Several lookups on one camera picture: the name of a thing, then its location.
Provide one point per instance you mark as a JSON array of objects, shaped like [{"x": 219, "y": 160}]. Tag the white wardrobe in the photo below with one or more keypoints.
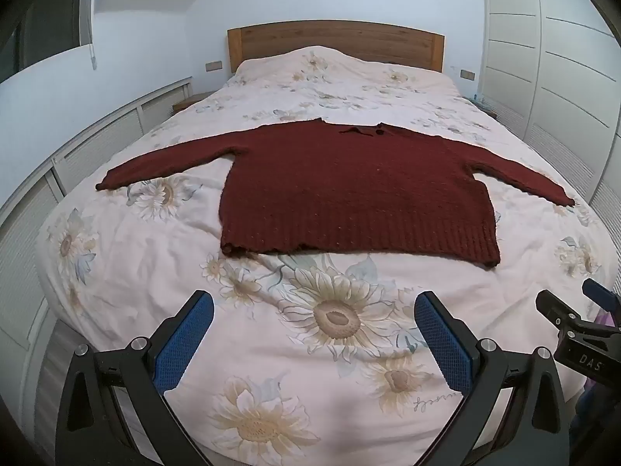
[{"x": 558, "y": 58}]

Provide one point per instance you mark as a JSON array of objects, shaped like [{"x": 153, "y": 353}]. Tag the wall socket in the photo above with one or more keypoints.
[
  {"x": 213, "y": 65},
  {"x": 466, "y": 74}
]

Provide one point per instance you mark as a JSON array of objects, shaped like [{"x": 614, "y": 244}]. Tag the wooden nightstand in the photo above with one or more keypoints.
[
  {"x": 485, "y": 106},
  {"x": 187, "y": 103}
]

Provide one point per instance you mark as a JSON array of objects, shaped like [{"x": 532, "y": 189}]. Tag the floral bed blanket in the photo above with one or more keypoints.
[{"x": 145, "y": 262}]

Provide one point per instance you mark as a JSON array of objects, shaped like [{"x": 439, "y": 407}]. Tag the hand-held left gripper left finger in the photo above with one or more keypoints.
[{"x": 185, "y": 344}]

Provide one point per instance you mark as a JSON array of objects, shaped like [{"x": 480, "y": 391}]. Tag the dark red knitted sweater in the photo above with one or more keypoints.
[{"x": 359, "y": 189}]

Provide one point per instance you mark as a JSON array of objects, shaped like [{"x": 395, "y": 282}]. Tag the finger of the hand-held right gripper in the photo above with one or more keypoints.
[
  {"x": 558, "y": 308},
  {"x": 599, "y": 292}
]

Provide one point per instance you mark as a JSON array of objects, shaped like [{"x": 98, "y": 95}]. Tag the dark window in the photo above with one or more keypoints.
[{"x": 43, "y": 19}]

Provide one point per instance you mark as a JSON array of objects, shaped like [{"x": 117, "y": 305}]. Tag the wooden headboard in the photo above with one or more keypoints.
[{"x": 339, "y": 36}]

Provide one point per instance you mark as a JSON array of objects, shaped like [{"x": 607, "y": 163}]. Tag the white low slatted cabinet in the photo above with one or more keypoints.
[{"x": 73, "y": 155}]

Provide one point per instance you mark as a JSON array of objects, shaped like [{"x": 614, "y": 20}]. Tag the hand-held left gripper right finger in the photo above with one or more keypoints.
[{"x": 444, "y": 344}]

